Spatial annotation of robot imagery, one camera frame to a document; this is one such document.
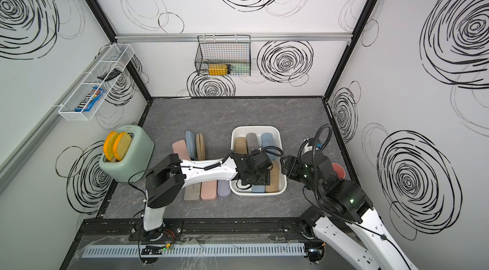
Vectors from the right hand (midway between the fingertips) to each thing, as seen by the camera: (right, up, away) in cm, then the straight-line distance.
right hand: (287, 162), depth 67 cm
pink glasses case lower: (-31, -16, +15) cm, 38 cm away
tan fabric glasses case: (-18, +1, +27) cm, 33 cm away
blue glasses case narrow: (-42, +2, +27) cm, 50 cm away
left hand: (-7, -13, +16) cm, 22 cm away
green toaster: (-62, -5, +11) cm, 63 cm away
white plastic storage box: (-17, +8, +34) cm, 39 cm away
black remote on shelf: (-72, +34, +14) cm, 81 cm away
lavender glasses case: (-25, -15, +15) cm, 32 cm away
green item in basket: (-18, +38, +20) cm, 47 cm away
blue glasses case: (-4, +3, +30) cm, 31 cm away
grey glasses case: (-12, +3, +30) cm, 32 cm away
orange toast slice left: (-69, +5, +7) cm, 69 cm away
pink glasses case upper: (-49, 0, +29) cm, 57 cm away
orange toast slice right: (-65, +5, +8) cm, 65 cm away
